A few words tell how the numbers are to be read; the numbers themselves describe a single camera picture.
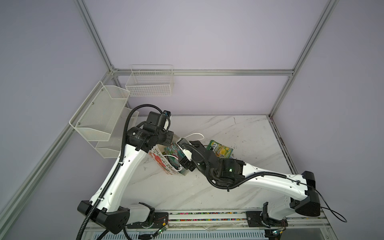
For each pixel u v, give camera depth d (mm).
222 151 966
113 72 913
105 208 370
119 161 405
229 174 454
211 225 733
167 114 618
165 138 617
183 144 512
